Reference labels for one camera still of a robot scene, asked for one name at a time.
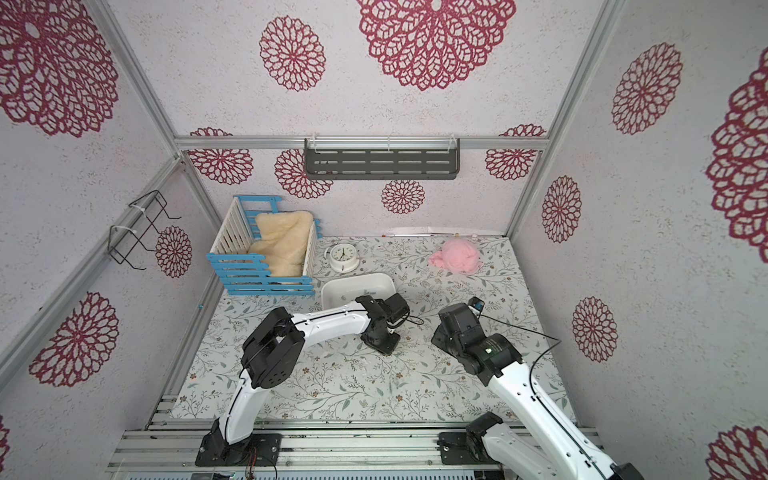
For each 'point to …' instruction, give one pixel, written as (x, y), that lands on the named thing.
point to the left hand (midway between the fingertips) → (385, 349)
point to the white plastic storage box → (339, 291)
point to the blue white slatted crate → (243, 274)
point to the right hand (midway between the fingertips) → (445, 338)
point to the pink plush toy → (458, 256)
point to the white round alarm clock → (343, 257)
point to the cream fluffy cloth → (283, 241)
